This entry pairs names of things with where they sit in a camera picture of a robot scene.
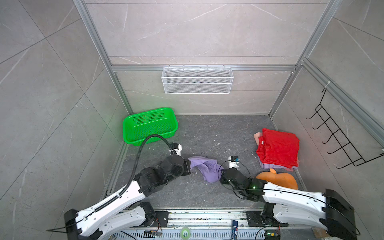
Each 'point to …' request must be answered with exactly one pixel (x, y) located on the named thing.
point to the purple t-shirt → (210, 169)
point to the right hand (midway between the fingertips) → (219, 171)
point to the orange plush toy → (282, 179)
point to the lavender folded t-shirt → (271, 166)
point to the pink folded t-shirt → (257, 135)
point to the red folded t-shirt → (278, 148)
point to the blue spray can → (234, 229)
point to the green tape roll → (185, 233)
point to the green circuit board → (272, 234)
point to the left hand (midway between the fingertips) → (192, 160)
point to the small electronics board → (152, 234)
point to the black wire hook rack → (355, 158)
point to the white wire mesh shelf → (212, 79)
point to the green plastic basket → (136, 128)
